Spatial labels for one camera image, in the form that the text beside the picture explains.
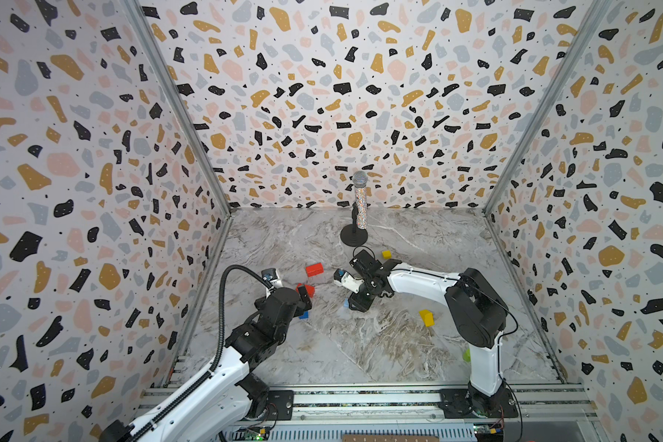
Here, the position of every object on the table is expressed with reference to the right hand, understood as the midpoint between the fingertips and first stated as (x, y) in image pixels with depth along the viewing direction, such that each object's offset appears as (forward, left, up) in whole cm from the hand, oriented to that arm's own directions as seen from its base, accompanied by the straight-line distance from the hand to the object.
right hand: (348, 296), depth 91 cm
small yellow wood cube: (+20, -14, -4) cm, 25 cm away
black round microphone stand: (+28, 0, -3) cm, 29 cm away
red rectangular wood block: (+12, +13, -3) cm, 18 cm away
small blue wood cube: (-6, +14, -2) cm, 16 cm away
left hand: (-4, +16, +14) cm, 21 cm away
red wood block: (+5, +14, -5) cm, 16 cm away
